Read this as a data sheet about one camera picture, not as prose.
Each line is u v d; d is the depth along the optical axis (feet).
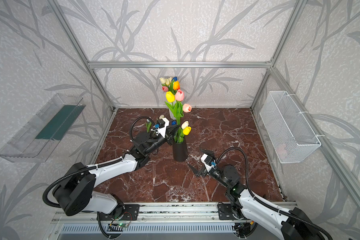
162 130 2.11
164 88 2.76
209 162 1.96
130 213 2.37
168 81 3.05
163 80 2.84
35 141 2.10
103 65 3.07
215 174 2.15
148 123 3.67
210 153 2.27
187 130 2.28
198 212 2.47
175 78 3.01
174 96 1.96
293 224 1.50
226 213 2.40
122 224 2.32
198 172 2.15
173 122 2.41
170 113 3.58
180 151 2.74
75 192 1.39
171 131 2.27
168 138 2.19
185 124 2.41
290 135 2.03
